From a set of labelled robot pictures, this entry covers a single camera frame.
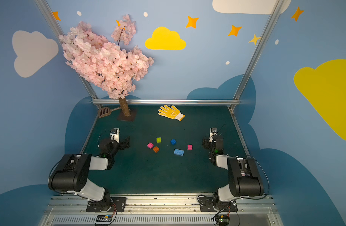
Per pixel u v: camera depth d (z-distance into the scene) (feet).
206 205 2.44
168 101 4.30
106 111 3.78
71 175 1.49
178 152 3.05
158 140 3.28
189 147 3.14
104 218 2.39
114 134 2.64
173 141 3.22
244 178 1.53
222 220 2.40
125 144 2.84
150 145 3.16
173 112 3.90
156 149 3.12
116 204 2.41
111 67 2.41
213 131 2.73
